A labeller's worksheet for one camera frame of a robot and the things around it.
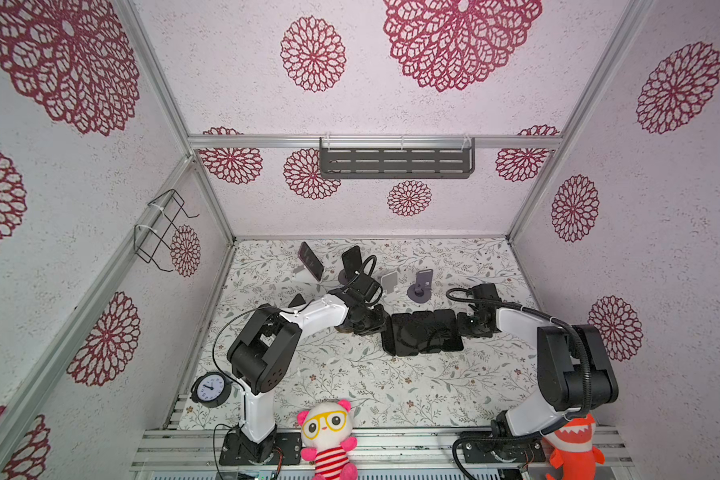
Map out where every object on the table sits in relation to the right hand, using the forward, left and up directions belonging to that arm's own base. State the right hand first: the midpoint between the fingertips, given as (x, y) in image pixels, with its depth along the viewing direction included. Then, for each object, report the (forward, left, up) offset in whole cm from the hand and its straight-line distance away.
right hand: (463, 324), depth 96 cm
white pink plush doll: (-34, +40, +7) cm, 53 cm away
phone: (+18, +50, +10) cm, 54 cm away
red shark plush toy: (-35, -17, +5) cm, 39 cm away
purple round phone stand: (+11, +13, +3) cm, 17 cm away
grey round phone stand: (+17, +40, +2) cm, 44 cm away
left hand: (-5, +25, +4) cm, 26 cm away
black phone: (-5, +2, 0) cm, 6 cm away
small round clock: (-24, +72, +4) cm, 76 cm away
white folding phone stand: (+11, +24, +8) cm, 27 cm away
